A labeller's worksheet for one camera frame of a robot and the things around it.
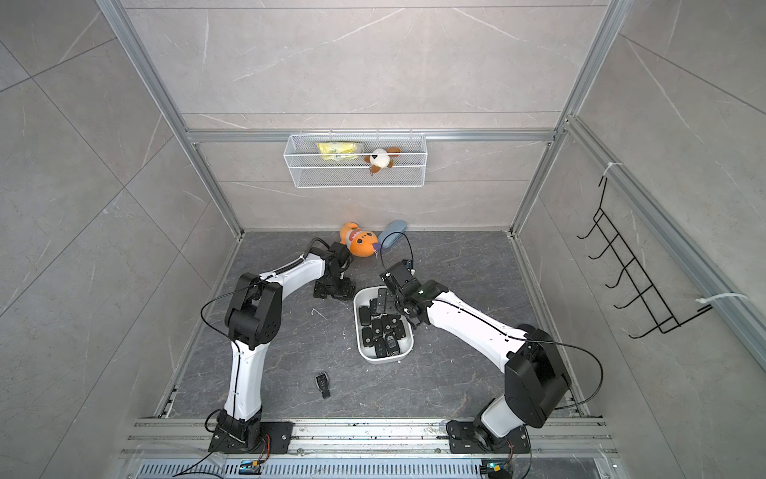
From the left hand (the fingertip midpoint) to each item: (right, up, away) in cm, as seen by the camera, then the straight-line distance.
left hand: (345, 292), depth 101 cm
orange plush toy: (+5, +17, +6) cm, 19 cm away
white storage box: (+14, -11, -10) cm, 20 cm away
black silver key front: (-3, -23, -19) cm, 30 cm away
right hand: (+17, -1, -16) cm, 24 cm away
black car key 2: (+8, -7, -5) cm, 12 cm away
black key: (+18, -11, -10) cm, 24 cm away
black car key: (+14, +2, -24) cm, 28 cm away
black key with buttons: (+16, -14, -12) cm, 25 cm away
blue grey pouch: (+17, +22, +17) cm, 32 cm away
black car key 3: (+9, -12, -12) cm, 19 cm away
